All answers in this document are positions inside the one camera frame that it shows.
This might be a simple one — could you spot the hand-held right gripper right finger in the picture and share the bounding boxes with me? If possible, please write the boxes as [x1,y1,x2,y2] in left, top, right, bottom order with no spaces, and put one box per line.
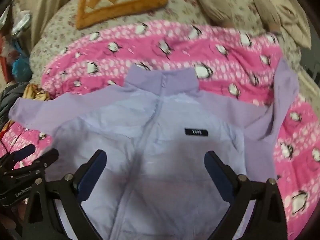
[204,150,287,240]

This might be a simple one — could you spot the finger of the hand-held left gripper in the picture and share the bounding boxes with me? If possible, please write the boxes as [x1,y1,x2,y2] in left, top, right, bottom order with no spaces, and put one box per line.
[10,149,60,178]
[0,144,36,170]

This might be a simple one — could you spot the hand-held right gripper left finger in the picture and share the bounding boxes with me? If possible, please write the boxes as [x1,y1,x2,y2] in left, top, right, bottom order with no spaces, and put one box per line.
[22,149,108,240]

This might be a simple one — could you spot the light purple jacket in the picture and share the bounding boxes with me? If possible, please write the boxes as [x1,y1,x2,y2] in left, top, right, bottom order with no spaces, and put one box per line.
[9,59,299,240]

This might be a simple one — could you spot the dark padded garment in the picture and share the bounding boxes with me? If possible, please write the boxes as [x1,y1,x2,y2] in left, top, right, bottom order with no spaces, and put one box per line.
[0,81,31,123]

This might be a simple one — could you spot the yellow and red cloth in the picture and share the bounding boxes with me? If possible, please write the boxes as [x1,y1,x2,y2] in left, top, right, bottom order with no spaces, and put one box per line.
[22,84,50,101]

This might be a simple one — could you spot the blue plastic bag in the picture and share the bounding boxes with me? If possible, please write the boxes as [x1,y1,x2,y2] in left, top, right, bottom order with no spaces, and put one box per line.
[11,41,29,74]

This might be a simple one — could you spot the silver foil bag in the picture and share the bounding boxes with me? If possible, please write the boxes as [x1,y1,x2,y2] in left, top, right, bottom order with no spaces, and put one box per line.
[10,12,32,36]

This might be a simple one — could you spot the floral bed sheet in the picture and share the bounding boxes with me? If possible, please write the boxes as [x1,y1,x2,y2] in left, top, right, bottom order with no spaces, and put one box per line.
[29,0,320,98]

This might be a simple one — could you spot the pink penguin print blanket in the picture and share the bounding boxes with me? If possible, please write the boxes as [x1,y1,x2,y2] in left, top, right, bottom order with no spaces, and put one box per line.
[0,20,320,240]

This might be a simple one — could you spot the beige hanging cloth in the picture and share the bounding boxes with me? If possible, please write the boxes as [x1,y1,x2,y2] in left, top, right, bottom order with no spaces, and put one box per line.
[15,0,88,52]

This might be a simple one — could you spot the orange fuzzy blanket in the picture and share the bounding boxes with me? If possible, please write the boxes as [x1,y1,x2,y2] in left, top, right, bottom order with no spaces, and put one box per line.
[76,0,169,29]

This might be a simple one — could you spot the beige crumpled cloth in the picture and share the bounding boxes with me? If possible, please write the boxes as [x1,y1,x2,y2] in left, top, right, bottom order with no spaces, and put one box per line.
[189,0,312,48]

